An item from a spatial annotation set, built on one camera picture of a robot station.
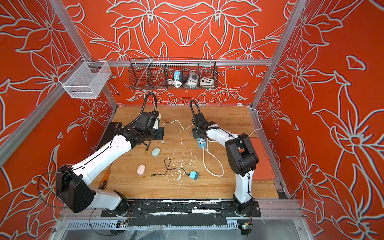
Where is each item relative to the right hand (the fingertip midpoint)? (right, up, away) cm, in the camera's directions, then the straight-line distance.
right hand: (195, 133), depth 97 cm
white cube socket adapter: (+7, +34, -3) cm, 35 cm away
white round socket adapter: (-1, +34, -6) cm, 35 cm away
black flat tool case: (-59, -1, +1) cm, 59 cm away
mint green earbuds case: (-25, -11, -6) cm, 28 cm away
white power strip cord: (+16, -21, -12) cm, 29 cm away
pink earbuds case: (-32, -20, -12) cm, 40 cm away
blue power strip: (+5, -6, -2) cm, 8 cm away
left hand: (-18, +3, -16) cm, 24 cm away
